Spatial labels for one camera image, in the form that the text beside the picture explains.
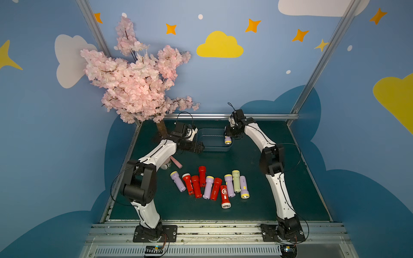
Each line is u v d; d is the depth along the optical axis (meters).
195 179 0.88
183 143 0.80
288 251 0.73
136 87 0.65
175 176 0.90
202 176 0.91
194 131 0.86
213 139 1.12
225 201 0.81
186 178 0.89
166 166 0.94
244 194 0.84
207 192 0.86
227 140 1.03
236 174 0.91
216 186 0.87
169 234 0.74
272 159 0.69
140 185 0.47
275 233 0.74
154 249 0.73
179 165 0.96
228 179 0.89
